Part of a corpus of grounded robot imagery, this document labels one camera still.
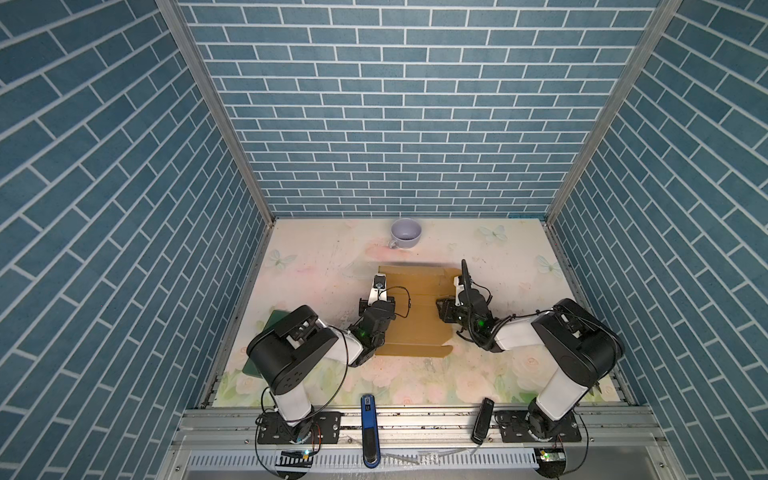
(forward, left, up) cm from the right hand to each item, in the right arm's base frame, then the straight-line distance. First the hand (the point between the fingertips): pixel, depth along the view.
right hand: (438, 299), depth 95 cm
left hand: (-1, +18, +6) cm, 19 cm away
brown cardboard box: (-10, +6, -2) cm, 12 cm away
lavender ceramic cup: (+28, +13, +1) cm, 31 cm away
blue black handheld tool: (-38, +17, +1) cm, 42 cm away
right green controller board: (-38, -29, -7) cm, 48 cm away
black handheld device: (-33, -11, -2) cm, 35 cm away
